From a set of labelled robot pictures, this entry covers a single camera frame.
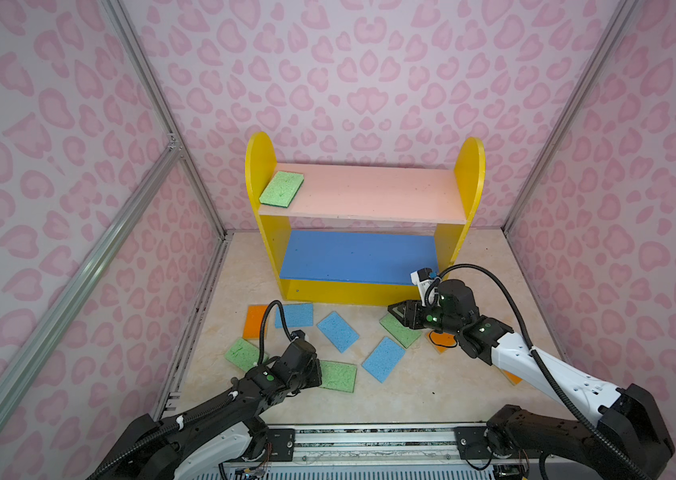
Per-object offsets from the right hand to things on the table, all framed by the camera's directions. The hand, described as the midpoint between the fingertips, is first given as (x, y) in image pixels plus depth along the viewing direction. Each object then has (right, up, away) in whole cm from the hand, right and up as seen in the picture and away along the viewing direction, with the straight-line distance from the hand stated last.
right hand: (394, 307), depth 77 cm
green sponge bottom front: (-14, -19, +5) cm, 25 cm away
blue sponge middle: (-15, -9, +16) cm, 24 cm away
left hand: (-19, -18, +7) cm, 27 cm away
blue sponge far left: (-29, -6, +19) cm, 35 cm away
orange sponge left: (-42, -8, +19) cm, 47 cm away
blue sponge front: (-1, -17, +9) cm, 19 cm away
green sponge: (+4, -10, +14) cm, 17 cm away
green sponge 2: (-42, -15, +9) cm, 45 cm away
